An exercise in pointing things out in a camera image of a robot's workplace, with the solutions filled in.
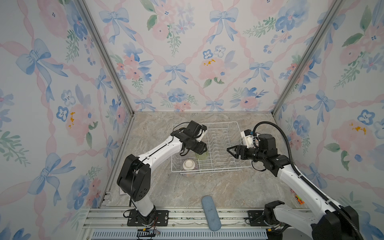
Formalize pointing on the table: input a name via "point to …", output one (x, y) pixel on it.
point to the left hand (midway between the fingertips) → (201, 145)
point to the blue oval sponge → (212, 215)
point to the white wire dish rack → (219, 137)
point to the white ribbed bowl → (189, 164)
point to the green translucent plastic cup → (202, 156)
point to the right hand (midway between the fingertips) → (231, 148)
